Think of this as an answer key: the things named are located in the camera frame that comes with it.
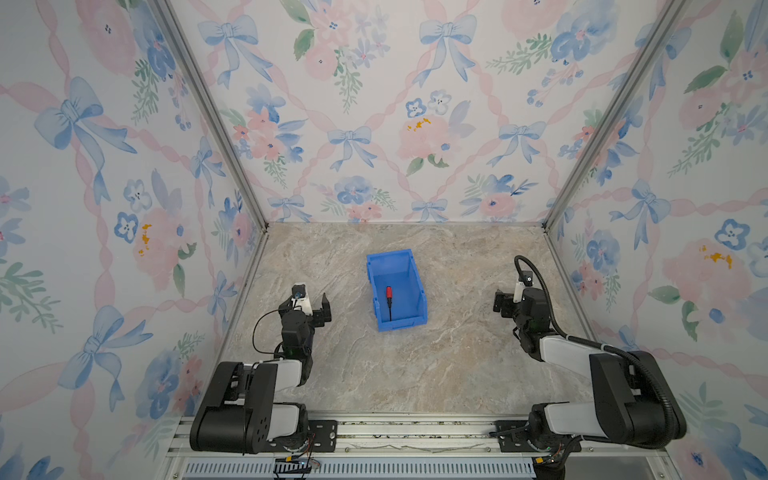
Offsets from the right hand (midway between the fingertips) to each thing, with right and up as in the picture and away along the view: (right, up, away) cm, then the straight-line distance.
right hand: (515, 290), depth 92 cm
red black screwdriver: (-39, -3, +7) cm, 40 cm away
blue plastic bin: (-36, +6, +12) cm, 38 cm away
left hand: (-63, -1, -4) cm, 63 cm away
